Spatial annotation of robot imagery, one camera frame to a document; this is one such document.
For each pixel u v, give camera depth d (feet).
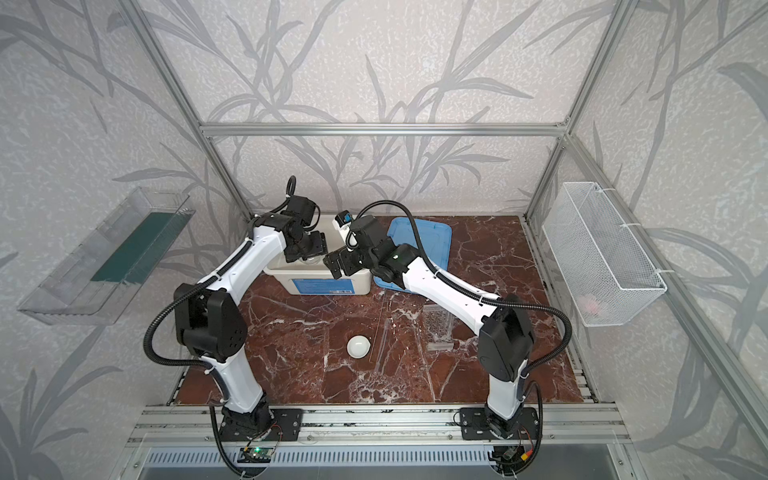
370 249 1.95
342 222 2.23
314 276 2.91
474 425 2.43
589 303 2.40
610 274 1.99
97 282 2.07
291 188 2.47
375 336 2.91
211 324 1.58
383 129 3.13
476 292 1.62
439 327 2.94
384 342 2.88
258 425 2.16
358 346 2.83
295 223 2.18
